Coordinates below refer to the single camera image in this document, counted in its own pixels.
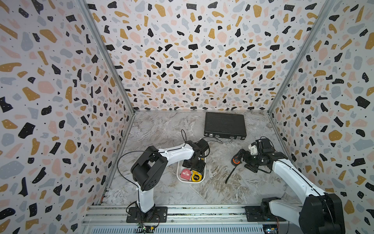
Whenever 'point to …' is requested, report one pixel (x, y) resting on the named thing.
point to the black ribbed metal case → (225, 125)
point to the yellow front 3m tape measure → (196, 176)
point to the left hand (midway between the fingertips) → (198, 168)
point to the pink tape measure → (185, 173)
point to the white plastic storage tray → (179, 167)
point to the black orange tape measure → (235, 161)
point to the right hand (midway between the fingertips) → (239, 160)
